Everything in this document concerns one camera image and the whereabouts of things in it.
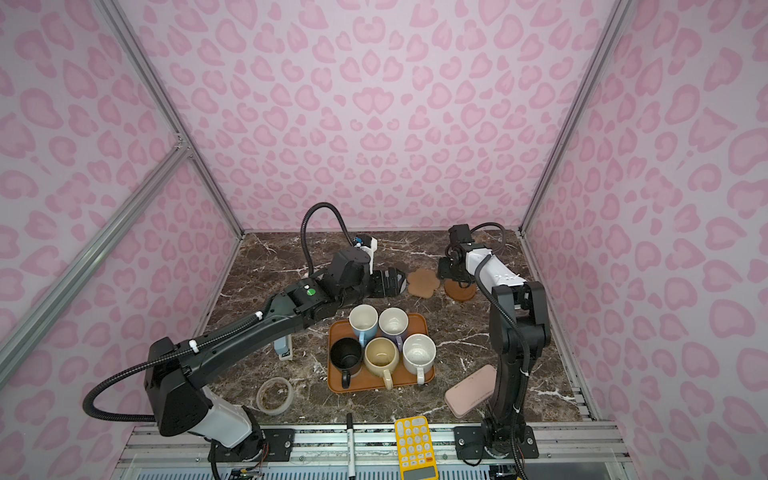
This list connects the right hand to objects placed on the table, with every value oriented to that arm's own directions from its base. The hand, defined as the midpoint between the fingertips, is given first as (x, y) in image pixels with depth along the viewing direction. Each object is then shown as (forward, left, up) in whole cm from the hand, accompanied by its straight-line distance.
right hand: (452, 270), depth 98 cm
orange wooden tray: (-33, +27, -6) cm, 43 cm away
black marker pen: (-49, +28, -6) cm, 57 cm away
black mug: (-27, +32, -6) cm, 42 cm away
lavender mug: (-16, +19, -6) cm, 26 cm away
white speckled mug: (-26, +11, -6) cm, 29 cm away
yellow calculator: (-49, +13, -6) cm, 51 cm away
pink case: (-35, -3, -7) cm, 36 cm away
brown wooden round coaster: (-3, -2, -9) cm, 9 cm away
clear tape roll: (-37, +51, -8) cm, 64 cm away
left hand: (-15, +18, +20) cm, 30 cm away
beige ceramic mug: (-27, +22, -7) cm, 36 cm away
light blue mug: (-16, +28, -3) cm, 33 cm away
